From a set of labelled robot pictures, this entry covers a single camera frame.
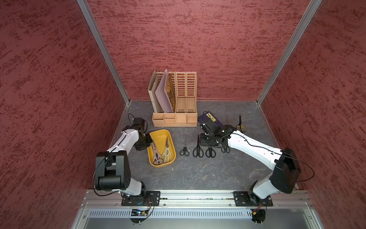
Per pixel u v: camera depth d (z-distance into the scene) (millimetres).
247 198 711
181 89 1146
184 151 918
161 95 924
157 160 860
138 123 741
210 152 918
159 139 972
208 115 1106
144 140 807
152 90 857
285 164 419
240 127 1033
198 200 747
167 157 875
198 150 920
